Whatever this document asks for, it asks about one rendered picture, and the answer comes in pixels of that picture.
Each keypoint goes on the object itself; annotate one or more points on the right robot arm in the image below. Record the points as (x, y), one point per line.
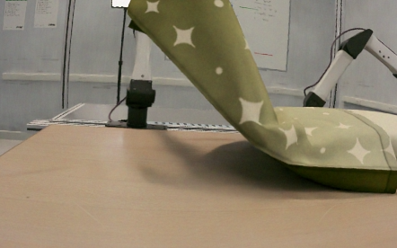
(141, 91)

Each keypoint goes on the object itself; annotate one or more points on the grey aluminium extrusion rail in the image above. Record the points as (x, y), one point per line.
(38, 125)

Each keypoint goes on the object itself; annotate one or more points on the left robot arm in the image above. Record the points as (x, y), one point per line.
(351, 48)

